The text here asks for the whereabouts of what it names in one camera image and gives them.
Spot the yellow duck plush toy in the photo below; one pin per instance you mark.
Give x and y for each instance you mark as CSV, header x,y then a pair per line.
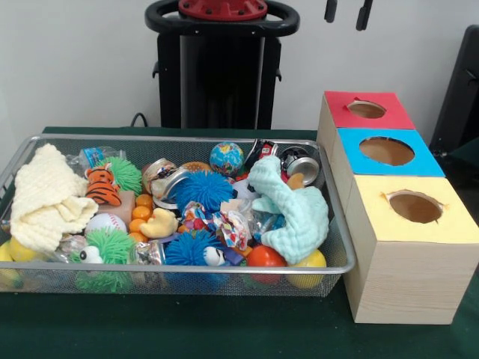
x,y
161,224

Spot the wooden box with three holes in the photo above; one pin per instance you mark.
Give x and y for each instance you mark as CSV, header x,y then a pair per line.
x,y
404,284

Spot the blue spiky ball with eyes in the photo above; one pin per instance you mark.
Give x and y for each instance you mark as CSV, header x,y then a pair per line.
x,y
187,248

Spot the silver mesh bin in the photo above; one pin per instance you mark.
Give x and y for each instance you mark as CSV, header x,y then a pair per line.
x,y
209,286

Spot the black flat panel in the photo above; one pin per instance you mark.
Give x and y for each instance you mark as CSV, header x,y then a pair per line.
x,y
460,93

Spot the green spiky ball with eyes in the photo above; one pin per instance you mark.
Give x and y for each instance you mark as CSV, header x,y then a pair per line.
x,y
112,245

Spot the dark green tablecloth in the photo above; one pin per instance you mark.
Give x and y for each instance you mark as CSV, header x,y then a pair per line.
x,y
187,329
466,157

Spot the orange tiger plush toy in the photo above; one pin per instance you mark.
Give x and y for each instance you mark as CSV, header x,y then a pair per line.
x,y
101,187

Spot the cream knitted cloth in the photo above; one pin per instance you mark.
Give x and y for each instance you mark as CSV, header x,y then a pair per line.
x,y
45,194

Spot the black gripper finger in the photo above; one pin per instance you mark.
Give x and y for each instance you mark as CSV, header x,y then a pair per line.
x,y
330,11
363,15

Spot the white baseball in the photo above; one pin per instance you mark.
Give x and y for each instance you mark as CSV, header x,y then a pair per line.
x,y
106,224

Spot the globe print ball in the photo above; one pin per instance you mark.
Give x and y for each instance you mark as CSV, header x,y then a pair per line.
x,y
225,159

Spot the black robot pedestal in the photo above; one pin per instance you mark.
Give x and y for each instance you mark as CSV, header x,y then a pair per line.
x,y
221,82

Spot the mint green cloth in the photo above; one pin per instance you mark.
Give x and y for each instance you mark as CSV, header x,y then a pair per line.
x,y
299,220

